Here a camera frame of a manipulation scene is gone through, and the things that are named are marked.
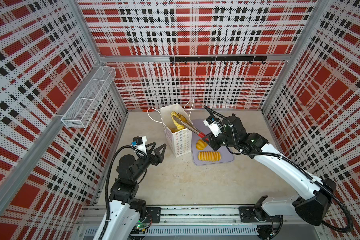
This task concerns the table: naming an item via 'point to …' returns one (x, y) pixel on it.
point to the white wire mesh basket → (80, 112)
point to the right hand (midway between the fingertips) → (205, 139)
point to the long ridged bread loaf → (178, 126)
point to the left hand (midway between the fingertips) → (161, 146)
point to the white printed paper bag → (180, 143)
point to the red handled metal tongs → (180, 119)
